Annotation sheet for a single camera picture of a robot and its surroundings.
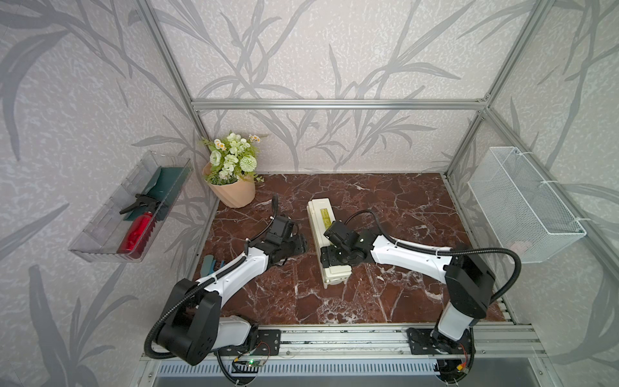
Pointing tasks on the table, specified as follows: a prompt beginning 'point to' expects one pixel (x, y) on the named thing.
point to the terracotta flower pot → (237, 194)
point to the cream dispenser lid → (321, 215)
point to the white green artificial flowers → (232, 159)
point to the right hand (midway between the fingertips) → (328, 258)
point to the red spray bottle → (140, 231)
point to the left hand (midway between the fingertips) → (303, 244)
